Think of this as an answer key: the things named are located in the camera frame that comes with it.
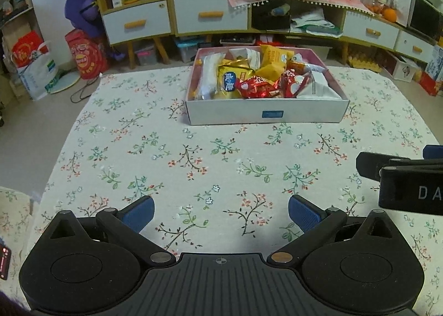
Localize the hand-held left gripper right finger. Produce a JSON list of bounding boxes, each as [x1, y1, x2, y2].
[[266, 194, 402, 267]]

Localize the red gift bag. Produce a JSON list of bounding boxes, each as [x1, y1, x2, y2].
[[65, 29, 110, 80]]

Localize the folded cloths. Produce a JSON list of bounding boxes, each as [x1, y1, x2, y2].
[[290, 8, 341, 36]]

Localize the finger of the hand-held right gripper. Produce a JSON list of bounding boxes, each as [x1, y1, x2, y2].
[[356, 151, 443, 178], [423, 145, 443, 161]]

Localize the black phone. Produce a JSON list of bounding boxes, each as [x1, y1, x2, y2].
[[0, 243, 12, 280]]

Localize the black floor cable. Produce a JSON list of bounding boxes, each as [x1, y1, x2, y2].
[[71, 75, 101, 104]]

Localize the pink cardboard box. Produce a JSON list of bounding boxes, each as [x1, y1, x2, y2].
[[185, 45, 350, 126]]

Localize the red snack packet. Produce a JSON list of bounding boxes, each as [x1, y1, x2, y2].
[[237, 75, 281, 99], [280, 70, 312, 98]]

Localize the floral tablecloth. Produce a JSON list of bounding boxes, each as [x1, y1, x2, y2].
[[21, 66, 443, 316]]

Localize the cluttered storage shelf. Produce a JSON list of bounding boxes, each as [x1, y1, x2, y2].
[[0, 0, 38, 71]]

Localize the red paper bag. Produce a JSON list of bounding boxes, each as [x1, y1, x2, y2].
[[12, 31, 45, 67]]

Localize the round white floor base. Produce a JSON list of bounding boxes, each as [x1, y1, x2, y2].
[[50, 72, 78, 94]]

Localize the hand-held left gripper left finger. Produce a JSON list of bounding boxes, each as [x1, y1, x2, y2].
[[45, 195, 178, 267]]

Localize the yellow egg tray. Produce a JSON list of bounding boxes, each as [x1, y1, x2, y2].
[[348, 55, 381, 72]]

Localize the wooden cabinet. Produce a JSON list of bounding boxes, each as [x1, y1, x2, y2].
[[88, 0, 443, 71]]

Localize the yellow blue-label snack packet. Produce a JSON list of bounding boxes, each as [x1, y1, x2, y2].
[[217, 63, 255, 100]]

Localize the red box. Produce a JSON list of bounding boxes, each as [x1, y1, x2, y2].
[[419, 72, 443, 97]]

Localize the clear storage box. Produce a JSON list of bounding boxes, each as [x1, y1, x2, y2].
[[134, 42, 158, 66]]

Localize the blue-lid storage box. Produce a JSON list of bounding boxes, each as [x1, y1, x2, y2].
[[174, 37, 208, 63]]

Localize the white plastic bag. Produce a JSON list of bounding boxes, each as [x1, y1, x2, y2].
[[17, 42, 59, 100]]

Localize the clear white biscuit packet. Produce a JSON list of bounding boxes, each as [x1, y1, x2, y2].
[[198, 55, 225, 100]]

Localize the white drawer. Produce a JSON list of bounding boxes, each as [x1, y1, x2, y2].
[[101, 0, 172, 45], [395, 30, 435, 63], [173, 0, 250, 35], [342, 11, 400, 51]]

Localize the purple plush toy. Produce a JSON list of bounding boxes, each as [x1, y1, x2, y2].
[[65, 0, 125, 60]]

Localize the floral seat cushion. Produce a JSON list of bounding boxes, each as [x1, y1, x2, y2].
[[0, 186, 33, 296]]

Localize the white printed box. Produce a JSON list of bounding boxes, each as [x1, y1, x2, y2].
[[382, 49, 421, 82]]

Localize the black appliance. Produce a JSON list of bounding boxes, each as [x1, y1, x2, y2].
[[406, 0, 438, 43]]

